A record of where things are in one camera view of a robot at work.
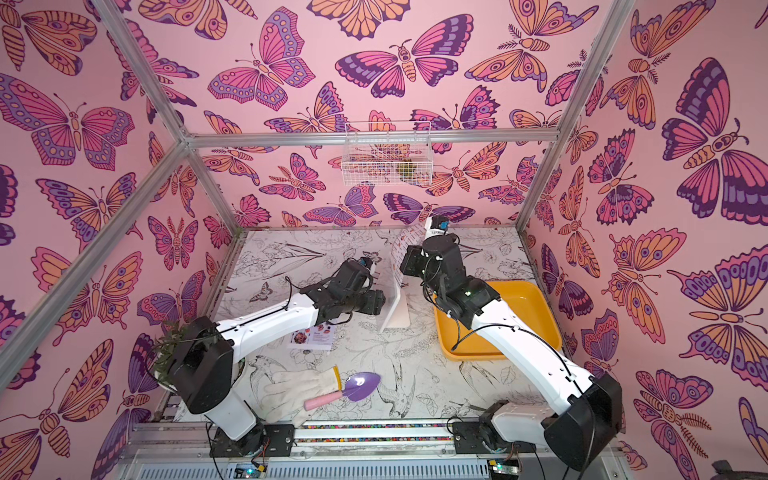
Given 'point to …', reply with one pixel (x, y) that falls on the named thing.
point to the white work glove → (287, 395)
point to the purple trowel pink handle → (357, 387)
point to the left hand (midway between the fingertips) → (381, 297)
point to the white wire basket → (387, 153)
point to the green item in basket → (406, 169)
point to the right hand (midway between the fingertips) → (409, 245)
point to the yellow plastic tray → (537, 302)
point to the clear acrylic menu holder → (393, 310)
